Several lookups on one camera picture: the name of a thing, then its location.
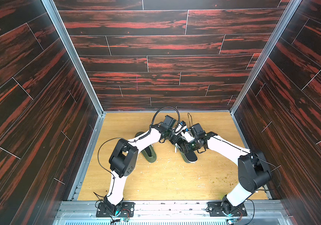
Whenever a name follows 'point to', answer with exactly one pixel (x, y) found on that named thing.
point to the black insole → (191, 156)
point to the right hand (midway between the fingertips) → (187, 146)
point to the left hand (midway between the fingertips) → (180, 138)
